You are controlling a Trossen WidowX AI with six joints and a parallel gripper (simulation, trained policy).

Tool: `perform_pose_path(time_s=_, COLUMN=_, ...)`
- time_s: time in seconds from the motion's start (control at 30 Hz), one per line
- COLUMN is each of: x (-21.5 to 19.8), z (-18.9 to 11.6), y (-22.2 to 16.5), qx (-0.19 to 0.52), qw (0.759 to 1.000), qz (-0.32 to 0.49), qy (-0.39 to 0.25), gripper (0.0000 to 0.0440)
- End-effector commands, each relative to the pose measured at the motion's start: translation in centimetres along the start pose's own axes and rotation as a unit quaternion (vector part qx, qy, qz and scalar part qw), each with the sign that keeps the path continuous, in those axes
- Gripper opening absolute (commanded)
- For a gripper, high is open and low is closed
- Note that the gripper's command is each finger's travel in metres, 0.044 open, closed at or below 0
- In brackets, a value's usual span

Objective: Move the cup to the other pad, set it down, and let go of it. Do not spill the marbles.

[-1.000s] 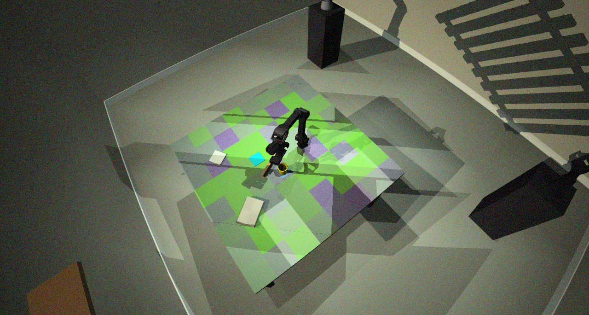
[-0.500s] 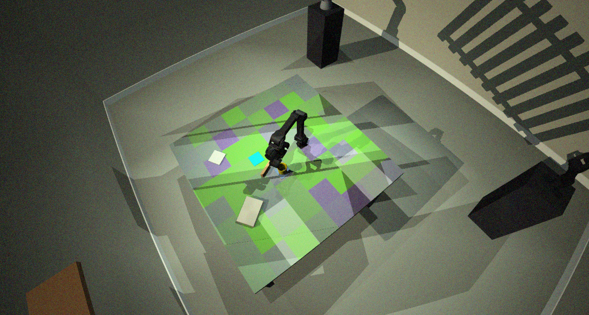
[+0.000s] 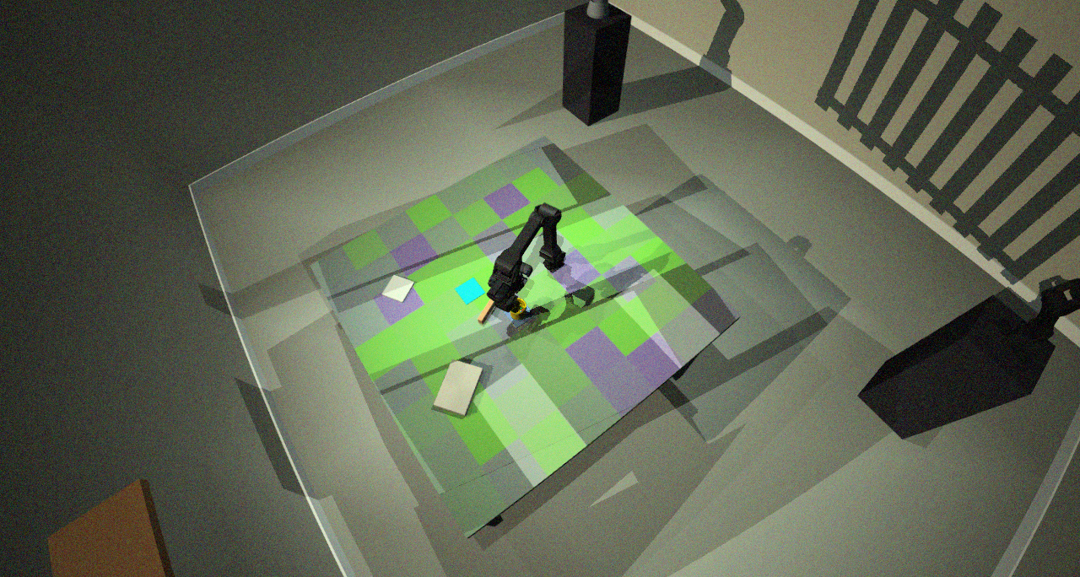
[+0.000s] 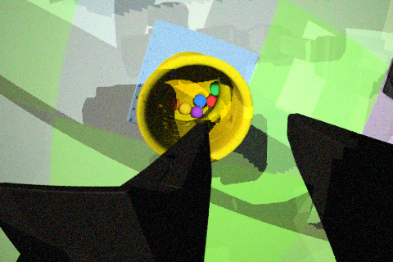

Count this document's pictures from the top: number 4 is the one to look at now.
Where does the red marble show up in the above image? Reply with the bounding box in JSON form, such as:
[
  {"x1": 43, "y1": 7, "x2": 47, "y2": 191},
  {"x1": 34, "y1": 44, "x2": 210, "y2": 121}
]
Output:
[{"x1": 206, "y1": 95, "x2": 217, "y2": 107}]

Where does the yellow cup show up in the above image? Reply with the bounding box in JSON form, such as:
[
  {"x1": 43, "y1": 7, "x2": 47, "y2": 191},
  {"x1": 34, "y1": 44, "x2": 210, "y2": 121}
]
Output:
[{"x1": 137, "y1": 52, "x2": 253, "y2": 163}]

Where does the green marble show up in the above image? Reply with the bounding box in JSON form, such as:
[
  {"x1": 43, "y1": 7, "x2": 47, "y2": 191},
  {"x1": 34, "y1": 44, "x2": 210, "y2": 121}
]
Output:
[{"x1": 210, "y1": 83, "x2": 219, "y2": 96}]

